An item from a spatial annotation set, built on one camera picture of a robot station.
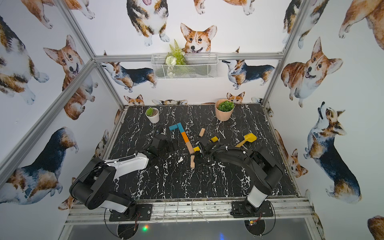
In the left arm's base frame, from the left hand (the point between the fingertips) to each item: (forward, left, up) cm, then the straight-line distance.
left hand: (174, 139), depth 92 cm
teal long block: (+14, -2, -7) cm, 16 cm away
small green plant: (+22, +19, +2) cm, 29 cm away
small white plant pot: (+21, +17, 0) cm, 27 cm away
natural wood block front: (-3, -9, -6) cm, 12 cm away
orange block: (+7, -6, -8) cm, 12 cm away
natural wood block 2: (-13, -11, -7) cm, 18 cm away
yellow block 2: (+4, -26, -6) cm, 27 cm away
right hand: (-12, -12, -4) cm, 18 cm away
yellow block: (-3, -14, -6) cm, 15 cm away
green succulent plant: (+23, -35, +4) cm, 42 cm away
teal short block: (+14, +4, -7) cm, 17 cm away
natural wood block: (+10, -17, -7) cm, 22 cm away
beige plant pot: (+19, -32, -1) cm, 38 cm away
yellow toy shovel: (+4, -49, -5) cm, 50 cm away
